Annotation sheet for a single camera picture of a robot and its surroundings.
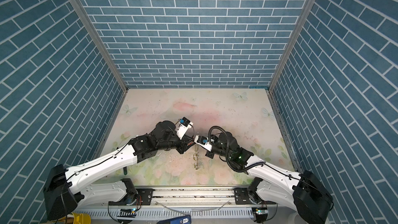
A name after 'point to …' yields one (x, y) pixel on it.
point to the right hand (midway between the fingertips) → (199, 141)
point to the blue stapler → (186, 219)
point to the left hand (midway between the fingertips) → (198, 143)
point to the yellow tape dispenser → (81, 218)
